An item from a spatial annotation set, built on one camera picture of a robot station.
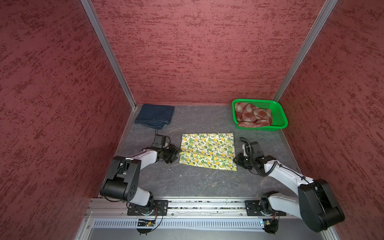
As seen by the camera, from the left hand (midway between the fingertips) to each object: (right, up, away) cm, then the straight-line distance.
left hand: (181, 155), depth 91 cm
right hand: (+32, -4, -3) cm, 32 cm away
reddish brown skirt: (+48, +25, +18) cm, 57 cm away
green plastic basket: (+71, +22, +15) cm, 75 cm away
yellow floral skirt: (+19, +2, +4) cm, 20 cm away
